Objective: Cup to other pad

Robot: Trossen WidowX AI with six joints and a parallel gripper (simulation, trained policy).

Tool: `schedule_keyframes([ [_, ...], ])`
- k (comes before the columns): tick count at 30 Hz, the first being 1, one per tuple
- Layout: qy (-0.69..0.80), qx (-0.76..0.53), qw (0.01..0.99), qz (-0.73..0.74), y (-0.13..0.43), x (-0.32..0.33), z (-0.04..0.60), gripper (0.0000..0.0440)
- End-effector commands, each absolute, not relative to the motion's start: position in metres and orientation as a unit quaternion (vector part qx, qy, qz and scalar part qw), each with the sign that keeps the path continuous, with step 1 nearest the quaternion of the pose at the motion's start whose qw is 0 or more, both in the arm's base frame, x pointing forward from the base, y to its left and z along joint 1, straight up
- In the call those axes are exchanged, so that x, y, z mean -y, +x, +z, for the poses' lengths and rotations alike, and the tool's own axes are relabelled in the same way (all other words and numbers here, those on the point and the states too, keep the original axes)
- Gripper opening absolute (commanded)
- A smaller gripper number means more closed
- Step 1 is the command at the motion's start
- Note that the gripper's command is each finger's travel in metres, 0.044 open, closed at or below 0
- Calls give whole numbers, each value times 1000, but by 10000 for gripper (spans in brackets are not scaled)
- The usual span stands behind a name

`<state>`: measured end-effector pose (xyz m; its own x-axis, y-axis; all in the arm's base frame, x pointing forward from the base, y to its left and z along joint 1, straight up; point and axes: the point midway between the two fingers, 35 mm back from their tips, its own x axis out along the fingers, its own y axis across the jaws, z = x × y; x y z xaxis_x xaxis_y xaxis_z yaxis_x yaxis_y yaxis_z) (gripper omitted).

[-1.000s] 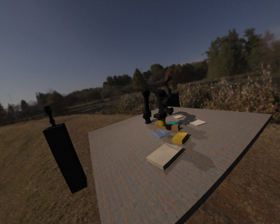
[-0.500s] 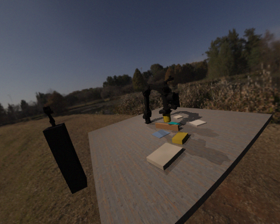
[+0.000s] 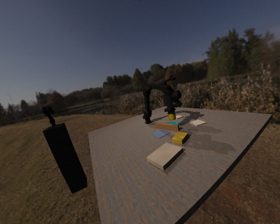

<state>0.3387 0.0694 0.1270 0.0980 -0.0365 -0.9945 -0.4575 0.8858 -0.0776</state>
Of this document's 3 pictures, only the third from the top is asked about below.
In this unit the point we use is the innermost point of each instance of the yellow block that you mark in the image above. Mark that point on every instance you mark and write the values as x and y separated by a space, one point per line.
180 138

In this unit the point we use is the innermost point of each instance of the beige square tile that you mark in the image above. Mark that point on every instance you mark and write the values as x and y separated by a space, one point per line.
197 122

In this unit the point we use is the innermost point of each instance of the tan flat block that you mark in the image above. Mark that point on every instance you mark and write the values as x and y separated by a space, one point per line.
164 155

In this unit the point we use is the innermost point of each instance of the wooden flat bar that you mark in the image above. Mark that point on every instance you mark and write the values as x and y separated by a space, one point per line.
167 126

